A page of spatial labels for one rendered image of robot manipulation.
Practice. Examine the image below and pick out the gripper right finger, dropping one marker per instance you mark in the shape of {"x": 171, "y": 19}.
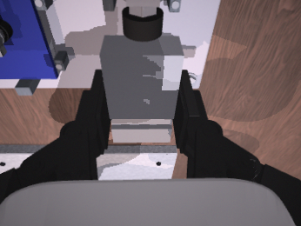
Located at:
{"x": 212, "y": 155}

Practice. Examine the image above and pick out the blue flat plate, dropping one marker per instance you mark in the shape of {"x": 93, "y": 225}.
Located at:
{"x": 30, "y": 50}

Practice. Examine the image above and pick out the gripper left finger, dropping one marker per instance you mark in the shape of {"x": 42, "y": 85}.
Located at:
{"x": 72, "y": 156}

